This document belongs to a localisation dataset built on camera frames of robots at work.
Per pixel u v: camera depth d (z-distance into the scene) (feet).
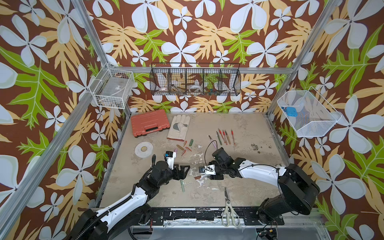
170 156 2.41
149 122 3.56
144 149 3.26
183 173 2.39
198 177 2.85
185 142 3.41
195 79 3.21
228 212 2.48
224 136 3.50
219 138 3.43
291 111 2.83
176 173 2.35
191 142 3.38
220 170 2.58
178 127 3.64
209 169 2.44
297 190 1.43
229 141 3.43
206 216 2.46
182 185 2.76
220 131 3.55
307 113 2.74
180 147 3.32
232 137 3.48
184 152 3.23
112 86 2.99
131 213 1.77
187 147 3.33
